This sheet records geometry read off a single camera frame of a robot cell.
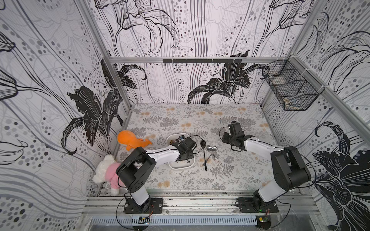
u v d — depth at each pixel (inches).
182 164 34.2
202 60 35.8
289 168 18.0
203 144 37.4
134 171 18.3
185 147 27.7
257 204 25.6
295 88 32.9
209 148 36.5
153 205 28.8
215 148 36.4
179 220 30.1
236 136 28.3
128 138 36.4
